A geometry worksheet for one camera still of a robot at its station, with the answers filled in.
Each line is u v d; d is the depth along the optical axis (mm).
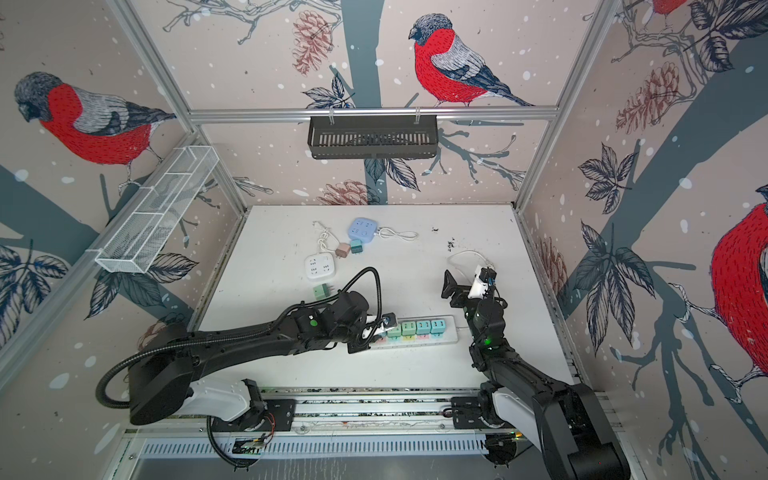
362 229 1102
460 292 745
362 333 658
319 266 1008
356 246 1069
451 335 841
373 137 1057
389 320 676
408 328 815
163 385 403
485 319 629
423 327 814
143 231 731
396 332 819
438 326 815
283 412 735
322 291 949
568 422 414
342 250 1065
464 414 741
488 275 699
